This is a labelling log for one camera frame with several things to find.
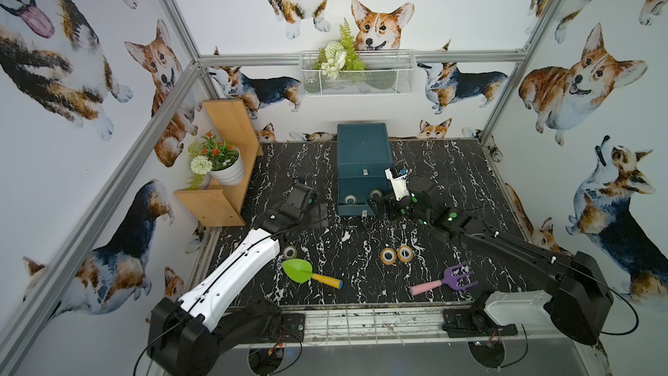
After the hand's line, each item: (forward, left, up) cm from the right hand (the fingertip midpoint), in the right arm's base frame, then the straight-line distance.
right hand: (385, 186), depth 79 cm
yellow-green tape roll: (+6, +2, -13) cm, 14 cm away
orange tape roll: (-13, -1, -22) cm, 26 cm away
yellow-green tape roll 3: (-12, +32, -20) cm, 40 cm away
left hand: (-4, +23, -5) cm, 24 cm away
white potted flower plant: (+12, +58, +1) cm, 60 cm away
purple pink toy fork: (-20, -20, -23) cm, 37 cm away
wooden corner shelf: (-3, +53, -5) cm, 53 cm away
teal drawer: (+7, +8, -11) cm, 16 cm away
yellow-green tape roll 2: (+4, +11, -14) cm, 18 cm away
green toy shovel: (-18, +27, -20) cm, 39 cm away
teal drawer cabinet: (+13, +7, 0) cm, 15 cm away
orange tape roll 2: (-12, -7, -22) cm, 26 cm away
